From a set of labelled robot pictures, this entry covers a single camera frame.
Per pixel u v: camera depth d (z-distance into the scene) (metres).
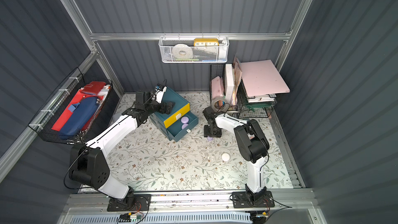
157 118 0.81
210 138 0.93
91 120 0.71
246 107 0.99
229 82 0.91
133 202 0.72
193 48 0.88
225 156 0.87
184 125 0.91
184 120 0.93
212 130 0.84
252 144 0.52
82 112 0.68
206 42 0.87
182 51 0.83
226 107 0.97
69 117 0.69
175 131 0.85
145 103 0.67
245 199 0.70
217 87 1.05
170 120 0.80
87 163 0.44
